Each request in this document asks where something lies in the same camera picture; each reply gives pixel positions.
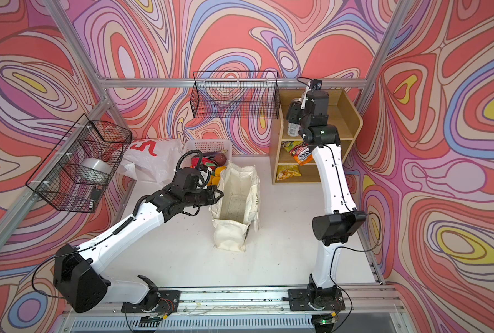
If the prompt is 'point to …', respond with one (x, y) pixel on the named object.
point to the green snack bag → (289, 145)
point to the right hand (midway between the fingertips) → (298, 110)
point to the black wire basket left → (74, 176)
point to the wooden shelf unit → (292, 160)
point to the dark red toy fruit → (220, 159)
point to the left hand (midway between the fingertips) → (226, 192)
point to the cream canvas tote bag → (237, 206)
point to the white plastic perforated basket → (209, 146)
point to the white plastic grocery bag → (153, 159)
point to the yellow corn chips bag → (287, 171)
